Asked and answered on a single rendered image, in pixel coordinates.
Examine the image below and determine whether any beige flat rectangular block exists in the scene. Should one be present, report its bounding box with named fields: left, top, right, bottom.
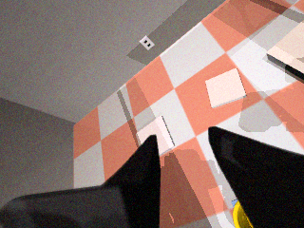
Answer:
left=266, top=20, right=304, bottom=80

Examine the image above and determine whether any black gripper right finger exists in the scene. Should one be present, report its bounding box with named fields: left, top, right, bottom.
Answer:
left=208, top=126, right=304, bottom=228

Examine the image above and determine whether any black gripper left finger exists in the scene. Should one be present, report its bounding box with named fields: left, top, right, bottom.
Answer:
left=0, top=134, right=161, bottom=228

